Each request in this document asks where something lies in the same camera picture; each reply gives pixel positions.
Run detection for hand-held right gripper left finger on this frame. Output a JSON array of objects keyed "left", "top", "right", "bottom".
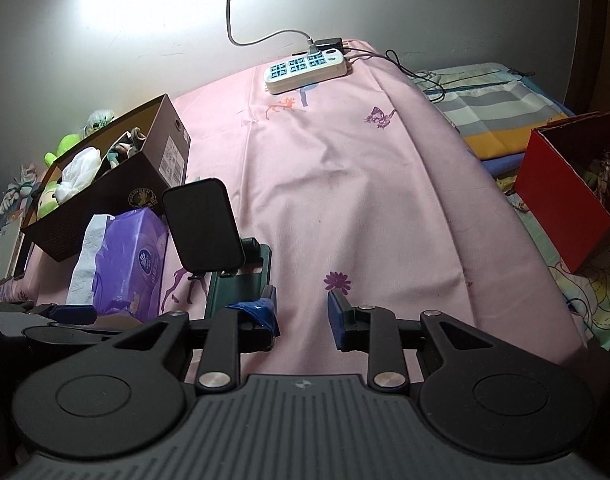
[{"left": 102, "top": 285, "right": 282, "bottom": 392}]

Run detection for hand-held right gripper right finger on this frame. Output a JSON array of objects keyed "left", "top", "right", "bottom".
[{"left": 327, "top": 290, "right": 513, "bottom": 392}]

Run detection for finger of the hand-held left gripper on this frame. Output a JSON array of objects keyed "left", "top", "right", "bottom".
[{"left": 0, "top": 301, "right": 97, "bottom": 327}]

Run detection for brown cardboard shoe box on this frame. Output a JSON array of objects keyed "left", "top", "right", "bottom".
[{"left": 20, "top": 92, "right": 192, "bottom": 263}]

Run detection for round green plush toy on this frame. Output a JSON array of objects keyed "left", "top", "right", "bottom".
[{"left": 35, "top": 182, "right": 68, "bottom": 221}]

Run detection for white fuzzy cloth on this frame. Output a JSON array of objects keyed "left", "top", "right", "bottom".
[{"left": 52, "top": 180, "right": 83, "bottom": 206}]

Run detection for white cloth bundle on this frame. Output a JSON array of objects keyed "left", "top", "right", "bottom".
[{"left": 60, "top": 146, "right": 103, "bottom": 186}]

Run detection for grey fabric bundle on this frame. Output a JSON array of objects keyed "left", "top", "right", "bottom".
[{"left": 104, "top": 127, "right": 146, "bottom": 168}]

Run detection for purple tissue pack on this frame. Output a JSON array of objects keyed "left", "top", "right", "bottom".
[{"left": 66, "top": 208, "right": 172, "bottom": 323}]

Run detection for black phone stand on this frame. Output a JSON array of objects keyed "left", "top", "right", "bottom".
[{"left": 161, "top": 178, "right": 273, "bottom": 318}]

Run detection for white plush doll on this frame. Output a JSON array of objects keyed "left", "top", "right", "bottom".
[{"left": 0, "top": 162, "right": 40, "bottom": 216}]

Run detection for pink printed bedsheet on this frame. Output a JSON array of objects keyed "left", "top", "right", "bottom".
[{"left": 0, "top": 37, "right": 588, "bottom": 386}]

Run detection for lime green plush toy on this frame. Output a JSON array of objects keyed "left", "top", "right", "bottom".
[{"left": 44, "top": 132, "right": 83, "bottom": 166}]

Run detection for white fluffy doll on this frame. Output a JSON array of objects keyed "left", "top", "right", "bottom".
[{"left": 80, "top": 108, "right": 116, "bottom": 138}]

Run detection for white power strip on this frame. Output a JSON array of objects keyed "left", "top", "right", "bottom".
[{"left": 263, "top": 47, "right": 353, "bottom": 95}]

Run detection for red cardboard box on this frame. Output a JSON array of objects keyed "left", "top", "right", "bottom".
[{"left": 514, "top": 111, "right": 610, "bottom": 273}]

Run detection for striped checkered cloth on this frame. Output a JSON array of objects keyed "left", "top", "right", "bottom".
[{"left": 417, "top": 62, "right": 571, "bottom": 176}]

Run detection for cartoon printed sheet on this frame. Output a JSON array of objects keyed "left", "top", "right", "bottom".
[{"left": 495, "top": 170, "right": 610, "bottom": 351}]

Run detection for black charger plug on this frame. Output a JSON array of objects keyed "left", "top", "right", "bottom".
[{"left": 307, "top": 36, "right": 346, "bottom": 56}]

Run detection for thin black cables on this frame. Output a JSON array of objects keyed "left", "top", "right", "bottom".
[{"left": 342, "top": 47, "right": 536, "bottom": 103}]

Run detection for white power cable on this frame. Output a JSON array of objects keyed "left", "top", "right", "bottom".
[{"left": 226, "top": 0, "right": 316, "bottom": 53}]

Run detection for brown wooden bed frame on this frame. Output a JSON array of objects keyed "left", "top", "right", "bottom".
[{"left": 560, "top": 0, "right": 610, "bottom": 116}]

